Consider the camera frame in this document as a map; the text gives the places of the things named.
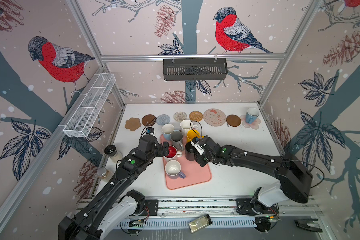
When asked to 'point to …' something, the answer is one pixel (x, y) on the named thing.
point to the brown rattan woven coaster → (195, 115)
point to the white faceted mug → (186, 125)
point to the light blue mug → (167, 129)
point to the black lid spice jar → (115, 156)
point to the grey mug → (176, 138)
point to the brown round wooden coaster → (233, 120)
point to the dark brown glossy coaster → (148, 120)
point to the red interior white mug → (173, 151)
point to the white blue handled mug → (252, 114)
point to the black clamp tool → (309, 224)
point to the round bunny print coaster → (214, 117)
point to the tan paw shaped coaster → (132, 124)
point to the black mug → (190, 151)
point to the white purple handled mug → (173, 168)
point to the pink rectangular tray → (195, 174)
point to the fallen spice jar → (199, 223)
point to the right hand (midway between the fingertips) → (194, 160)
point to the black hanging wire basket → (194, 69)
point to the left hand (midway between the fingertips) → (160, 144)
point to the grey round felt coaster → (163, 119)
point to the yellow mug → (191, 133)
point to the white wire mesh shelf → (90, 103)
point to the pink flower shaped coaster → (254, 124)
